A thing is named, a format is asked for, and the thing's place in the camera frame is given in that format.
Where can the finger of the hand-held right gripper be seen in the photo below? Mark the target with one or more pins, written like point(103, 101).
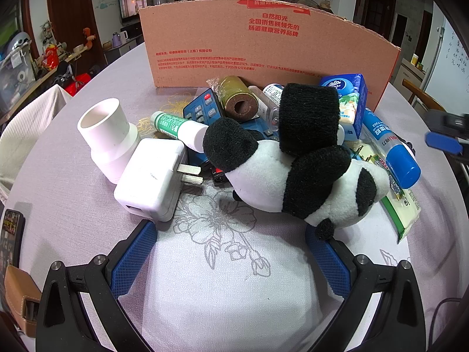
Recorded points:
point(443, 142)

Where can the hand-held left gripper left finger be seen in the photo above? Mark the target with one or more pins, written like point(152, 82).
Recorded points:
point(133, 253)

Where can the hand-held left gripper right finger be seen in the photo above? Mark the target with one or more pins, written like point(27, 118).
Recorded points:
point(329, 264)

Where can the blue capped glue stick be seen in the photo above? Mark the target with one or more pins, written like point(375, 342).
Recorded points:
point(388, 143)

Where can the white charger plug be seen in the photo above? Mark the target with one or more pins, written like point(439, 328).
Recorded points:
point(146, 179)

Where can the green white packet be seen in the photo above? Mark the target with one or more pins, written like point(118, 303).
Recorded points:
point(403, 209)

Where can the blue tissue pack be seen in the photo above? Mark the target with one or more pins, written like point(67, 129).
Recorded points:
point(351, 88)

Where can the panda plush toy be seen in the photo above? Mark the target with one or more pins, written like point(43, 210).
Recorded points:
point(263, 176)

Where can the white plastic pipe fitting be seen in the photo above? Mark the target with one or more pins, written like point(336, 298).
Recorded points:
point(110, 143)

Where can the black marker pen red cap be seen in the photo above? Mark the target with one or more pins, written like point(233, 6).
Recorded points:
point(218, 176)

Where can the green white tube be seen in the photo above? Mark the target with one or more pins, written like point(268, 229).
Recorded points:
point(172, 123)

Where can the blue remote control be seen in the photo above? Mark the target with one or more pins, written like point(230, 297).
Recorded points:
point(199, 108)

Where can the white spray bottle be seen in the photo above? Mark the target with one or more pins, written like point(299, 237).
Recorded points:
point(269, 108)

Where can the olive green roll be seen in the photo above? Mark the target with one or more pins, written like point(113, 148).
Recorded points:
point(234, 88)

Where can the brown cardboard box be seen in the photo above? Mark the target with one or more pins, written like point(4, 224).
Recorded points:
point(220, 36)

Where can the cloth-covered desktop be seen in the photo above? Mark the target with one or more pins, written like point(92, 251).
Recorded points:
point(73, 209)

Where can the wooden chair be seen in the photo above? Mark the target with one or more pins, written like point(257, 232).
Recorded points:
point(421, 95)

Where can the white board with writing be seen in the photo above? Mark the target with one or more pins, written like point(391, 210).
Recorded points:
point(454, 62)

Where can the white side cabinet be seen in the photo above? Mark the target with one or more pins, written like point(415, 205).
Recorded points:
point(410, 75)

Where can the brown leather case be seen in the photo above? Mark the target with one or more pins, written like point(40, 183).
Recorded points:
point(18, 286)

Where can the black smartphone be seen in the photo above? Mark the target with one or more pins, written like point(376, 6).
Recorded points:
point(11, 234)

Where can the dark wooden door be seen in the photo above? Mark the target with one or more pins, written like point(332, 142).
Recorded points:
point(377, 11)

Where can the chair with white cover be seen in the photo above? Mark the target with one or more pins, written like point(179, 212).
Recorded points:
point(29, 128)

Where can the red plastic stool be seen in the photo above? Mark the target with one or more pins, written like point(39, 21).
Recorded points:
point(78, 80)

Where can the grey television cabinet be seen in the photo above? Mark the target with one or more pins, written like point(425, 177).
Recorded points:
point(124, 49)

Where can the wooden plank shelf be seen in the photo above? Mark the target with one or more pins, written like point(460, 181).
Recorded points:
point(55, 64)

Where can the clear plastic storage bin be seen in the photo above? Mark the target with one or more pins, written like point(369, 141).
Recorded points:
point(14, 77)

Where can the purple kettle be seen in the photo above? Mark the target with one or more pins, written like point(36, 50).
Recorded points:
point(117, 39)

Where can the orange plush toy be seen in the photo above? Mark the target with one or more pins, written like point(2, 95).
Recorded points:
point(88, 36)

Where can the brown wooden door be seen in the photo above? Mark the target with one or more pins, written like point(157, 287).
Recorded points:
point(69, 11)

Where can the wall television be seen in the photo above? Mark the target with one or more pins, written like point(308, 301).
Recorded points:
point(132, 5)

